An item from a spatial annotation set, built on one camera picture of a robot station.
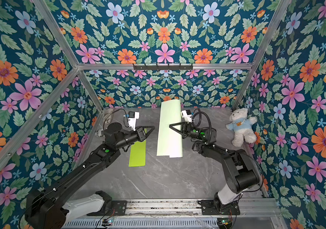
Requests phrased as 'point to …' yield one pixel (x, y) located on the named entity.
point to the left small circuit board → (106, 222)
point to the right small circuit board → (224, 222)
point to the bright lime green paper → (137, 156)
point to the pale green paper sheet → (169, 141)
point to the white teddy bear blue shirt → (241, 125)
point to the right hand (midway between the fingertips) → (170, 130)
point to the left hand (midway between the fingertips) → (154, 128)
